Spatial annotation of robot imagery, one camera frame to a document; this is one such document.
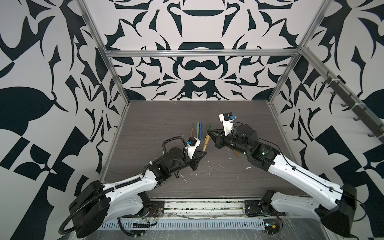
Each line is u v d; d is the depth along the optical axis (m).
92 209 0.40
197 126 1.05
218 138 0.60
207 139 0.70
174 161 0.58
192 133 1.02
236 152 0.58
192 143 0.64
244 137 0.51
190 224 0.78
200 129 1.04
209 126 1.05
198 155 0.67
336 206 0.39
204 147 0.72
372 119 0.54
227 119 0.60
